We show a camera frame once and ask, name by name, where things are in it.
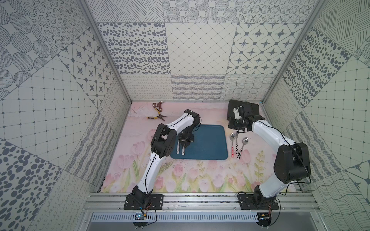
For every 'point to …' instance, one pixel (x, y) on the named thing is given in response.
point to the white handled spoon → (183, 150)
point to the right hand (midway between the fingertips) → (230, 125)
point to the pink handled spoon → (231, 137)
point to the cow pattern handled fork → (237, 148)
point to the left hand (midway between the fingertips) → (186, 146)
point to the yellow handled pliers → (160, 116)
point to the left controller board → (140, 216)
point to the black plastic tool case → (232, 104)
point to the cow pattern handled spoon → (244, 141)
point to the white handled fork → (178, 148)
